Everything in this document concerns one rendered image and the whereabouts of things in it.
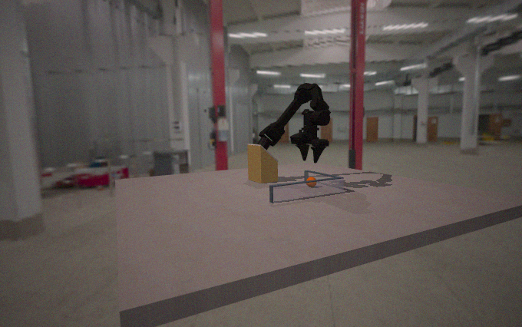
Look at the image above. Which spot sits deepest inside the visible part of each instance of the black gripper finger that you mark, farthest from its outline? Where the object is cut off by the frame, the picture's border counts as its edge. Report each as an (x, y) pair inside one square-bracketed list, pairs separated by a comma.
[(317, 152), (304, 150)]

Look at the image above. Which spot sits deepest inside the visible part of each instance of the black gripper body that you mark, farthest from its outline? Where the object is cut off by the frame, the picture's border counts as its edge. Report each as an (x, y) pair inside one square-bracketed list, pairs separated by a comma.
[(313, 139)]

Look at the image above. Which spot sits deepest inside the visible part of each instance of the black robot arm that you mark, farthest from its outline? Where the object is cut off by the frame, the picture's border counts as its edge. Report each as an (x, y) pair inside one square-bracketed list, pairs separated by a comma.
[(319, 117)]

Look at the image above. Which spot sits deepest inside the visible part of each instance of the clear low corner walls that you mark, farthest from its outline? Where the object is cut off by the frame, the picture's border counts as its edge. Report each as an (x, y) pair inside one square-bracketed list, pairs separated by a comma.
[(307, 190)]

